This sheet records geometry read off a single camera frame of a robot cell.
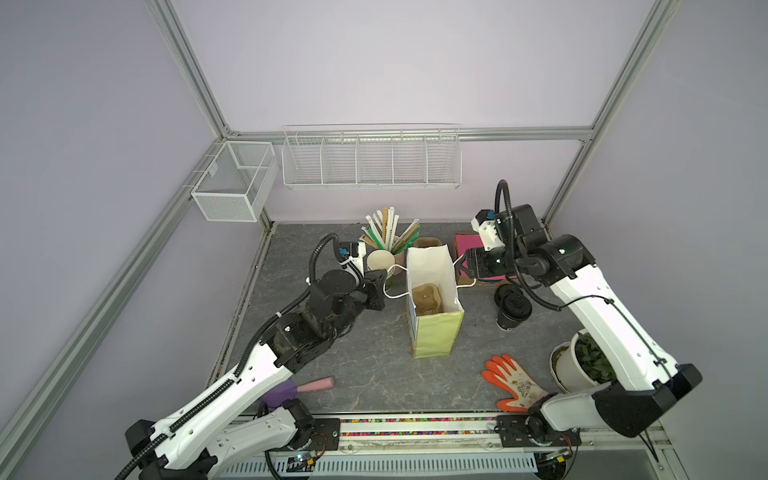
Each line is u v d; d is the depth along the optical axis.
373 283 0.56
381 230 0.99
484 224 0.63
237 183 1.01
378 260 0.93
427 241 1.08
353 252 0.55
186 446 0.38
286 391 0.81
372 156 0.98
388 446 0.73
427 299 0.96
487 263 0.62
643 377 0.39
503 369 0.82
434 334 0.72
